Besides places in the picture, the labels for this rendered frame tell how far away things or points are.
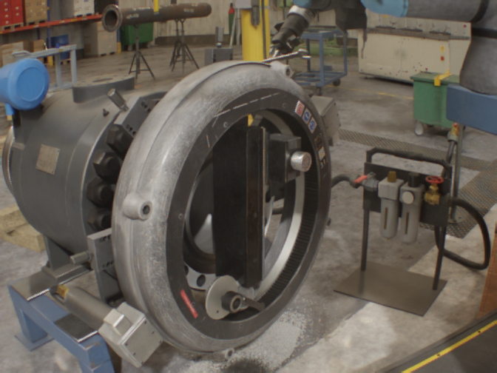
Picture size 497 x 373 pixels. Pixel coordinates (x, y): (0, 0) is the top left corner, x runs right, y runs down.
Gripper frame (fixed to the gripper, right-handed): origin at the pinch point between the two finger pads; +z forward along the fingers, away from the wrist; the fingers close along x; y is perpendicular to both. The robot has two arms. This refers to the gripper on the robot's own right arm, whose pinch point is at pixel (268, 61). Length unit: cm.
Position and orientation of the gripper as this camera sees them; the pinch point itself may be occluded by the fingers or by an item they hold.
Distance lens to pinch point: 170.2
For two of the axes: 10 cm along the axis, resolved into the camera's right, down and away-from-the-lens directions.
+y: 6.5, 0.4, -7.6
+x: 6.2, 5.6, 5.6
